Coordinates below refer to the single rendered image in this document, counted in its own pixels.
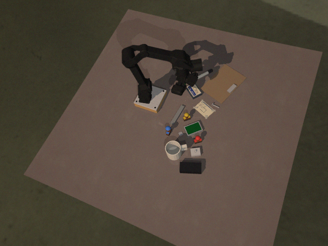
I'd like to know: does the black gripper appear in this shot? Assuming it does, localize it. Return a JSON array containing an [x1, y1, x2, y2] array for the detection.
[[171, 69, 190, 96]]

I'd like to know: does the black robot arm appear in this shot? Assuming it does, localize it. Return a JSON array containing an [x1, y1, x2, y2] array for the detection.
[[122, 44, 202, 104]]

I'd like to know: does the cream mug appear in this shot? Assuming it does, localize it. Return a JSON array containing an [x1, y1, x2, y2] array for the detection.
[[165, 141, 187, 160]]

